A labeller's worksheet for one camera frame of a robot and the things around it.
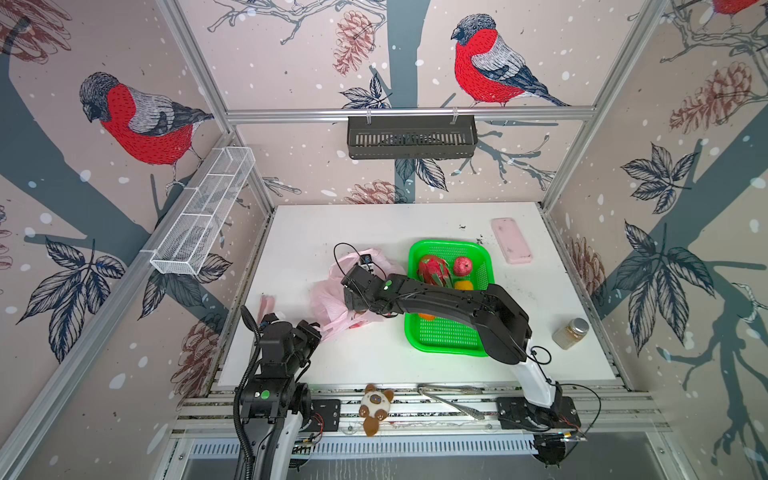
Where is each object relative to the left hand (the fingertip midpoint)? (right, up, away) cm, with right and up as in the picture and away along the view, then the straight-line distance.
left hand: (319, 322), depth 77 cm
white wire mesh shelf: (-32, +26, -2) cm, 41 cm away
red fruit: (+33, +12, +15) cm, 38 cm away
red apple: (+42, +13, +18) cm, 48 cm away
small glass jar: (+68, -4, +1) cm, 68 cm away
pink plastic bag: (+1, +5, +6) cm, 8 cm away
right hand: (+9, +4, +12) cm, 16 cm away
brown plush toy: (+15, -20, -4) cm, 25 cm away
